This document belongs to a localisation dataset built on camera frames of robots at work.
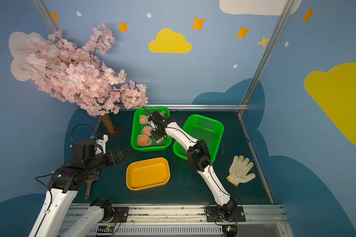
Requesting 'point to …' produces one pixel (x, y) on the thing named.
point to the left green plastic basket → (137, 128)
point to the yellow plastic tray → (148, 174)
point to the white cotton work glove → (238, 170)
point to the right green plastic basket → (202, 128)
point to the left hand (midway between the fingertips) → (121, 150)
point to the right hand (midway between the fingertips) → (159, 132)
